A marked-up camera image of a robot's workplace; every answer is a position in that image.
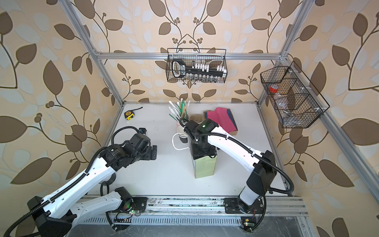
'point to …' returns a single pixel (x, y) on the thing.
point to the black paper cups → (183, 137)
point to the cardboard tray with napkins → (224, 118)
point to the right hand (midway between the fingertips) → (201, 156)
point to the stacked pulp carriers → (198, 118)
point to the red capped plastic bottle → (273, 89)
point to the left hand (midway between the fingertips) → (147, 149)
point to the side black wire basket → (295, 101)
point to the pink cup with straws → (178, 110)
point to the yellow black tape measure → (129, 114)
